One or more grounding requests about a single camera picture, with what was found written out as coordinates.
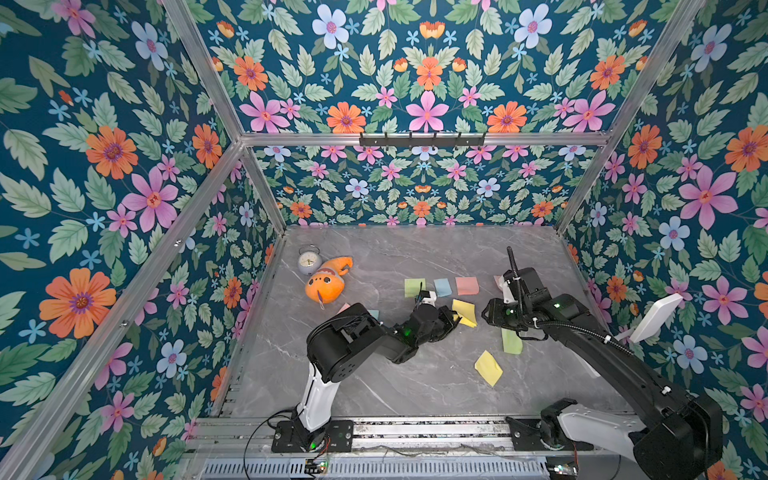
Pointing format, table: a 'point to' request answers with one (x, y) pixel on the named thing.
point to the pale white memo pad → (442, 287)
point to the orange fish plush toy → (327, 285)
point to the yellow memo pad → (467, 311)
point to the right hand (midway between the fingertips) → (492, 310)
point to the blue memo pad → (374, 313)
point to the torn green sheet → (512, 343)
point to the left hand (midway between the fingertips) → (469, 312)
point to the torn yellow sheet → (488, 367)
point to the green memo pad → (412, 286)
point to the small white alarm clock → (309, 260)
